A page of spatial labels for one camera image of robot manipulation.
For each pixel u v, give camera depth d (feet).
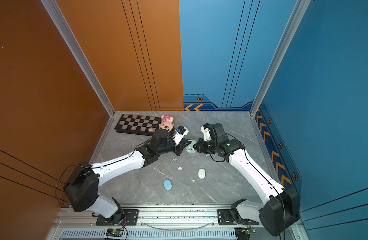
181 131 2.20
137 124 3.56
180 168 2.93
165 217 2.48
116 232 2.34
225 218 2.37
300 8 2.29
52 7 2.28
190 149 2.49
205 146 2.20
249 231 2.29
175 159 3.07
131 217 2.44
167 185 2.72
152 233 2.41
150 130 3.45
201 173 2.89
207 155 3.09
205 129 2.34
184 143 2.34
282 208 1.24
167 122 3.45
